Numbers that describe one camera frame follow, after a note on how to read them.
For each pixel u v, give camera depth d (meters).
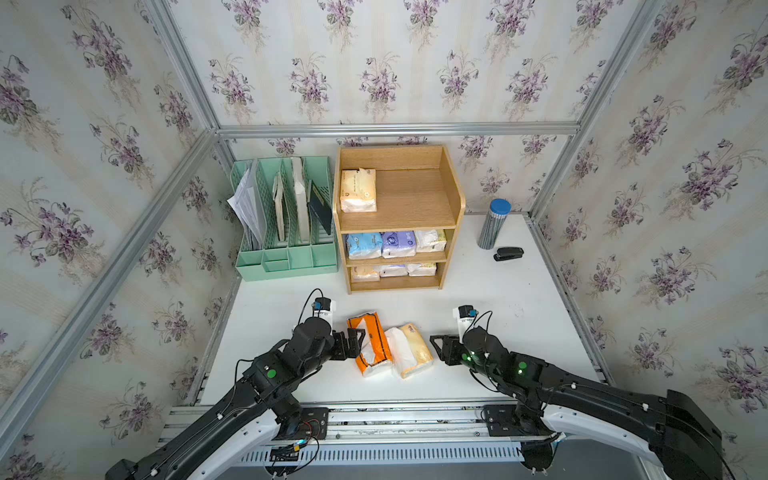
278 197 0.97
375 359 0.76
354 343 0.67
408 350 0.80
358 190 0.76
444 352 0.72
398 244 0.83
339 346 0.66
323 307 0.67
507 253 1.06
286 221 1.05
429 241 0.83
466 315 0.72
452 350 0.70
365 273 0.96
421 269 0.96
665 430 0.42
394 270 0.96
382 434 0.72
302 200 0.96
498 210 0.97
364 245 0.83
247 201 0.88
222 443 0.48
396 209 0.79
